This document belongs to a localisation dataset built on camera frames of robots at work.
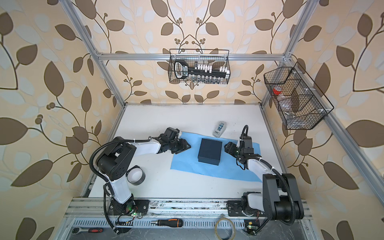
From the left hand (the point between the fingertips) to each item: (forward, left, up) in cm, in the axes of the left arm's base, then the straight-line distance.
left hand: (190, 146), depth 93 cm
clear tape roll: (-37, -18, -2) cm, 41 cm away
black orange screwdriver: (-40, +4, -1) cm, 40 cm away
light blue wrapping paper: (-11, -24, -4) cm, 27 cm away
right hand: (-2, -25, 0) cm, 25 cm away
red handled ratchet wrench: (-44, +50, -3) cm, 66 cm away
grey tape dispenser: (+14, -19, -1) cm, 24 cm away
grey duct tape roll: (-20, +28, +1) cm, 35 cm away
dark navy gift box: (-4, -12, +2) cm, 13 cm away
